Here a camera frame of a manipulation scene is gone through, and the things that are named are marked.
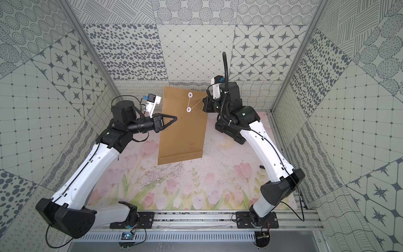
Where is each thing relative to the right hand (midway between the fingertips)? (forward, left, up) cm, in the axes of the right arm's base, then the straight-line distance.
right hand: (203, 102), depth 70 cm
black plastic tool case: (+14, -13, -34) cm, 39 cm away
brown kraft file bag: (-15, +8, -8) cm, 19 cm away
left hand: (-12, +9, 0) cm, 15 cm away
